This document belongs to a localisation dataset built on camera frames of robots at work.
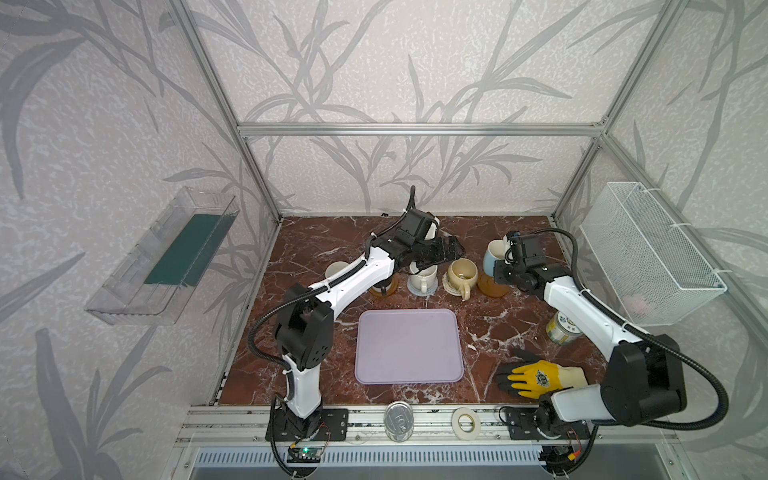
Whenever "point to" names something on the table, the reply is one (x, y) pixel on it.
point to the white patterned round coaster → (448, 286)
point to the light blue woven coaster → (419, 292)
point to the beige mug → (461, 274)
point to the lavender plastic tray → (408, 346)
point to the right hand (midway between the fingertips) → (501, 259)
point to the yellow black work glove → (531, 379)
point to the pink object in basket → (636, 302)
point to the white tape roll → (466, 423)
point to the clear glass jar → (399, 421)
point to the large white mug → (424, 279)
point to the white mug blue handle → (496, 251)
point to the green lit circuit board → (304, 455)
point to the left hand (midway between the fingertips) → (460, 247)
